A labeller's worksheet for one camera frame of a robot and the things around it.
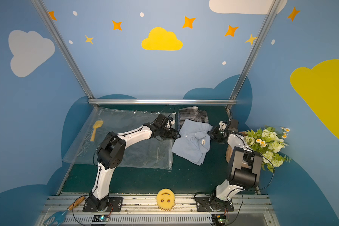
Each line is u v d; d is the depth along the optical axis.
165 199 0.73
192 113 1.13
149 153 0.93
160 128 0.78
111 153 0.54
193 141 0.95
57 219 0.69
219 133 0.81
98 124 1.08
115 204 0.75
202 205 0.74
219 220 0.71
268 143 0.64
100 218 0.71
